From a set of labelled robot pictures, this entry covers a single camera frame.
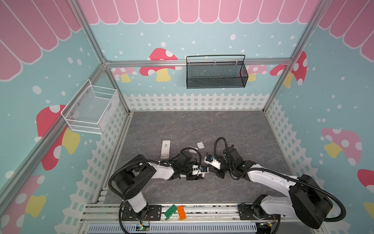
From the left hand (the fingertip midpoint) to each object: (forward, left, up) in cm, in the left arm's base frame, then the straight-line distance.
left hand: (200, 173), depth 88 cm
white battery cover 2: (+15, +5, 0) cm, 16 cm away
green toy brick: (-21, +16, +2) cm, 26 cm away
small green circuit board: (-28, +29, -2) cm, 41 cm away
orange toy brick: (-21, +10, +1) cm, 24 cm away
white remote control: (+13, +24, +1) cm, 27 cm away
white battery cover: (+19, 0, 0) cm, 19 cm away
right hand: (+2, -4, +7) cm, 8 cm away
